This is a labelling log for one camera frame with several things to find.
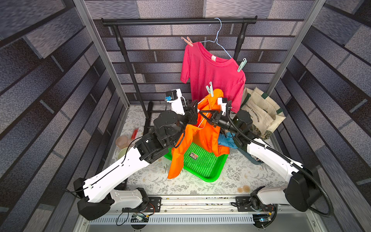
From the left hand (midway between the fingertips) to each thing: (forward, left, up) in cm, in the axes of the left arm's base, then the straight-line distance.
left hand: (194, 100), depth 55 cm
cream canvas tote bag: (+17, -46, -27) cm, 56 cm away
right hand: (+4, -2, -12) cm, 13 cm away
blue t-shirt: (+3, -21, -34) cm, 40 cm away
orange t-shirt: (+4, -8, -31) cm, 32 cm away
